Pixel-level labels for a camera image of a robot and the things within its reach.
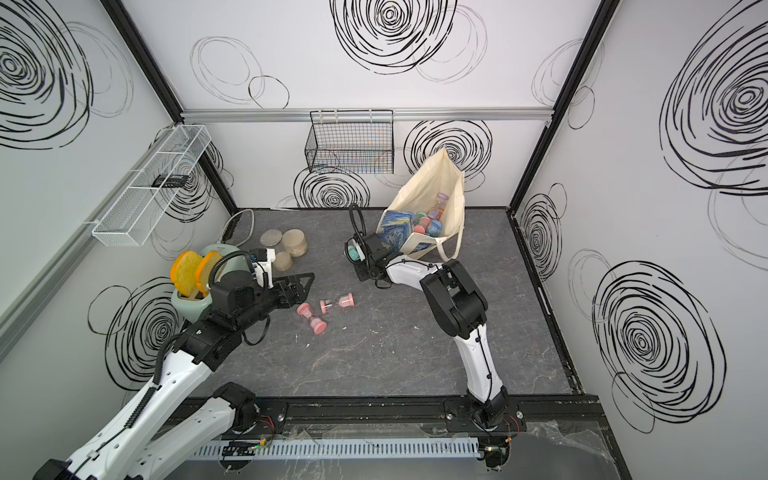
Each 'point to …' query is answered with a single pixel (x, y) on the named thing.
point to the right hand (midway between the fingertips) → (362, 264)
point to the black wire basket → (351, 142)
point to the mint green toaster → (191, 310)
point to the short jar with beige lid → (295, 242)
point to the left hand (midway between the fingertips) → (302, 277)
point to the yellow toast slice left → (183, 272)
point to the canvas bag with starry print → (425, 208)
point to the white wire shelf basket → (151, 185)
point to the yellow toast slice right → (204, 269)
